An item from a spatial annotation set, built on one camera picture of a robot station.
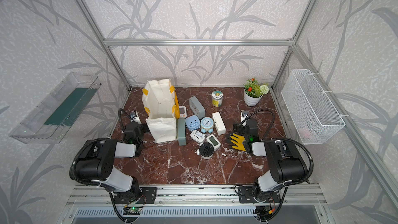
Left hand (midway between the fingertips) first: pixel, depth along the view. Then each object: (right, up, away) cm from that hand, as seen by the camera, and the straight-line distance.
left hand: (141, 118), depth 93 cm
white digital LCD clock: (+44, -13, -4) cm, 46 cm away
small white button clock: (+35, -11, -2) cm, 36 cm away
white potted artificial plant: (+70, +16, +6) cm, 72 cm away
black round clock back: (+39, -17, -9) cm, 44 cm away
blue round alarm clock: (+40, -4, +2) cm, 40 cm away
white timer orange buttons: (+24, +3, +9) cm, 26 cm away
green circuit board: (+6, -41, -21) cm, 47 cm away
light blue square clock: (+31, -3, +3) cm, 31 cm away
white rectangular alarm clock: (+47, -3, +1) cm, 48 cm away
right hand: (+62, 0, +2) cm, 62 cm away
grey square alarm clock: (+33, +6, +4) cm, 34 cm away
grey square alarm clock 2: (+25, -7, -6) cm, 27 cm away
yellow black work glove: (+57, -13, -3) cm, 58 cm away
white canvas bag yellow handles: (+7, +8, +17) cm, 20 cm away
